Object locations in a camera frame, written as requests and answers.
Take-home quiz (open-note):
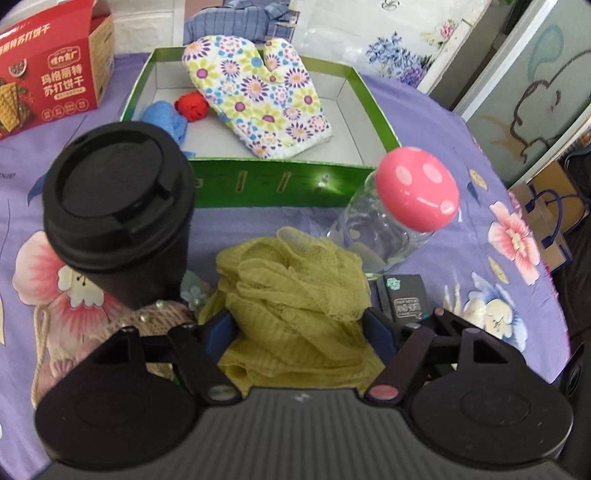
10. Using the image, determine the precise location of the olive green bath pouf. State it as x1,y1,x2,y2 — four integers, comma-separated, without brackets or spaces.
198,227,384,394

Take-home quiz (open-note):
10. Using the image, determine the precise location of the blue towel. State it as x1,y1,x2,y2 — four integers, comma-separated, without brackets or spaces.
140,100,197,158

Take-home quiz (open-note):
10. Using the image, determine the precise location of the floral oven mitt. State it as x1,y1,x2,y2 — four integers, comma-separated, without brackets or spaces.
181,35,332,159

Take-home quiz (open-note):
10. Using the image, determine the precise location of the red fabric rose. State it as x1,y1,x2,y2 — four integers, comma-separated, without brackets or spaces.
174,91,209,123

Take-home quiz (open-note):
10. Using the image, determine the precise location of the pink lace drawstring pouch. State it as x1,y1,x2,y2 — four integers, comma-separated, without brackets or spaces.
30,270,214,407

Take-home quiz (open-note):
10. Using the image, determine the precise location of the small black packet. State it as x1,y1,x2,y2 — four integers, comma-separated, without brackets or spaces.
377,274,430,325

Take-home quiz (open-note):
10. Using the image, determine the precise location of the clear jar pink lid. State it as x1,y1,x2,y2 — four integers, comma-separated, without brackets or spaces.
327,147,460,278

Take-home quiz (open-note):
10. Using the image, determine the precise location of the green white cardboard tray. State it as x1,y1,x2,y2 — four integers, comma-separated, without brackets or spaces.
123,35,399,207

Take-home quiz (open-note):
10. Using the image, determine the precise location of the black lidded coffee cup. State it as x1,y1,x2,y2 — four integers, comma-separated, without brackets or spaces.
42,121,195,310

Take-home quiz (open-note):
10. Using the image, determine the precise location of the white floral fabric package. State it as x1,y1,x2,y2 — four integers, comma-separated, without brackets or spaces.
290,0,491,93

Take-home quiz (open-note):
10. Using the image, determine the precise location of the red cracker box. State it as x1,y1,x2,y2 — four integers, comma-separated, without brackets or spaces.
1,0,114,139

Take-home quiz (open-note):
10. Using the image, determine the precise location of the blue handled paper bag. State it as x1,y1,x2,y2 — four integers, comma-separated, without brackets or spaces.
509,162,589,272

